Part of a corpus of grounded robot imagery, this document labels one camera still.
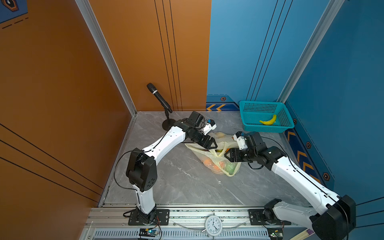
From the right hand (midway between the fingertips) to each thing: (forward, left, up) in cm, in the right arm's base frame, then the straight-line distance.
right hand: (228, 155), depth 78 cm
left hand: (+7, +8, +1) cm, 11 cm away
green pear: (-3, -2, -9) cm, 9 cm away
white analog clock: (-30, +9, -12) cm, 33 cm away
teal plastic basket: (+44, -38, -17) cm, 60 cm away
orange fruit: (0, +10, -10) cm, 14 cm away
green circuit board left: (-32, +40, -17) cm, 54 cm away
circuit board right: (-32, -21, -18) cm, 42 cm away
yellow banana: (+36, -39, -15) cm, 55 cm away
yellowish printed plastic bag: (-2, +7, -1) cm, 7 cm away
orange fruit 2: (-1, +2, -10) cm, 10 cm away
